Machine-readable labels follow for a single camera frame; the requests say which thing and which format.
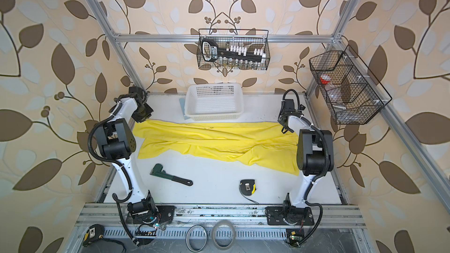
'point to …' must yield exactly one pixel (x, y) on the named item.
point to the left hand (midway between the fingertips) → (147, 113)
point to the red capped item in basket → (325, 79)
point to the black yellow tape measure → (248, 187)
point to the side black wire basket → (353, 93)
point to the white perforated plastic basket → (214, 101)
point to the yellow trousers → (272, 144)
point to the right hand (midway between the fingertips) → (289, 124)
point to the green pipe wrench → (157, 170)
